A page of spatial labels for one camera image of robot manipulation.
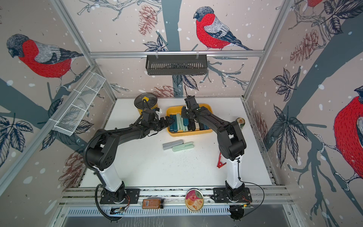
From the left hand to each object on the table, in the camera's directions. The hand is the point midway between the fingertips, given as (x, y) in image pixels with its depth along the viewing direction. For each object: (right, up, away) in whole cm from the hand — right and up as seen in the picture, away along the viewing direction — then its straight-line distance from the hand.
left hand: (174, 120), depth 92 cm
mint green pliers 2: (+8, -6, +6) cm, 11 cm away
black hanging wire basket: (+1, +42, +14) cm, 44 cm away
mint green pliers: (+3, -3, +9) cm, 10 cm away
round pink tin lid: (+12, -39, -23) cm, 47 cm away
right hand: (+7, +6, +5) cm, 10 cm away
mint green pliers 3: (+7, -17, -2) cm, 19 cm away
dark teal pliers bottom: (-1, -5, +7) cm, 8 cm away
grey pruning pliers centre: (-3, -17, -1) cm, 17 cm away
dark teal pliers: (-2, -5, +6) cm, 8 cm away
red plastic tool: (+28, -26, -10) cm, 40 cm away
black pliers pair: (+12, -4, +8) cm, 15 cm away
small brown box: (-9, -40, -24) cm, 47 cm away
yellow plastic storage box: (-2, +7, +15) cm, 16 cm away
